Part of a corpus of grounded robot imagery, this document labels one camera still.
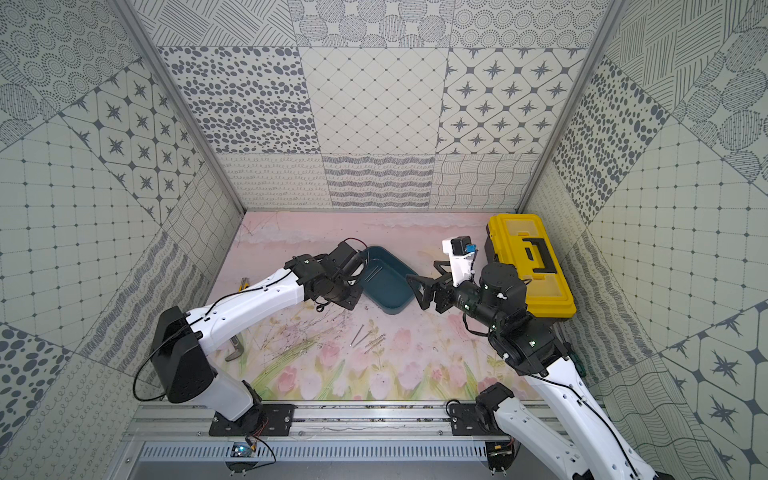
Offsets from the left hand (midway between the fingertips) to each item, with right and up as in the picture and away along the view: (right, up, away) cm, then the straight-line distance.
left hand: (356, 290), depth 81 cm
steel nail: (0, -14, +9) cm, 17 cm away
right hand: (+17, +6, -17) cm, 25 cm away
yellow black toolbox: (+51, +13, +9) cm, 53 cm away
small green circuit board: (-27, -38, -9) cm, 47 cm away
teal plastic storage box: (+8, -2, +23) cm, 25 cm away
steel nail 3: (+5, -17, +5) cm, 19 cm away
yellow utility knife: (-40, -1, +17) cm, 43 cm away
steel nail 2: (+1, -16, +7) cm, 18 cm away
